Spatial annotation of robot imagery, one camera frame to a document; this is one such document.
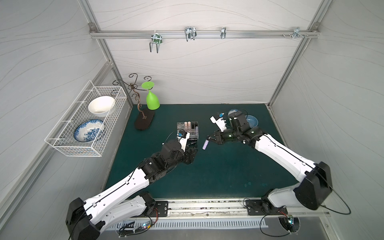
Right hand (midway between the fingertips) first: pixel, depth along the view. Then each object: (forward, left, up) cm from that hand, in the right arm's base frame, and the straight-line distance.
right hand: (207, 136), depth 76 cm
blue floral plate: (-7, +53, +13) cm, 55 cm away
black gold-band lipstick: (+18, +7, -14) cm, 24 cm away
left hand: (-7, +7, -1) cm, 10 cm away
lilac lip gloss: (+16, +7, -18) cm, 25 cm away
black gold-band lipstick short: (+17, +9, -14) cm, 24 cm away
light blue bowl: (+27, -34, -20) cm, 48 cm away
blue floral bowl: (+37, -21, -20) cm, 47 cm away
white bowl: (+10, +57, +10) cm, 59 cm away
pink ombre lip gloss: (+16, +11, -14) cm, 24 cm away
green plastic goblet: (+24, +35, +1) cm, 42 cm away
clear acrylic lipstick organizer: (+19, +18, -17) cm, 31 cm away
